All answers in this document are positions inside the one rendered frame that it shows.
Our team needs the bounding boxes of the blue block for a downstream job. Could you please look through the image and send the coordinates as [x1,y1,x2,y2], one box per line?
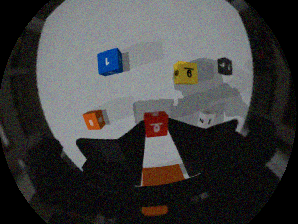
[97,48,124,76]

